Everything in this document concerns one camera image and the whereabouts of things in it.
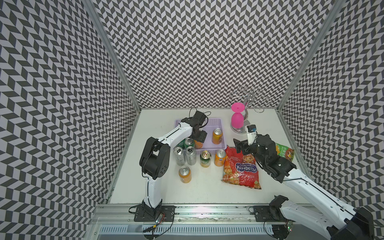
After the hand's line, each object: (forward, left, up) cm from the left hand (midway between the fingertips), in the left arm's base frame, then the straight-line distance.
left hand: (198, 137), depth 93 cm
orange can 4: (-4, 0, -2) cm, 5 cm away
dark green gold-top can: (-15, -4, +2) cm, 16 cm away
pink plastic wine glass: (+7, -24, +9) cm, 27 cm away
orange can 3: (0, -12, +2) cm, 12 cm away
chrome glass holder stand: (+10, -33, +24) cm, 42 cm away
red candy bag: (-20, -24, -2) cm, 31 cm away
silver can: (-15, +4, +4) cm, 15 cm away
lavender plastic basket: (-1, -7, -9) cm, 11 cm away
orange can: (-15, -13, +1) cm, 19 cm away
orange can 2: (-24, +7, +2) cm, 25 cm away
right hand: (-10, -24, +13) cm, 29 cm away
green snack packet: (-9, -55, -5) cm, 55 cm away
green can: (-6, +5, +4) cm, 9 cm away
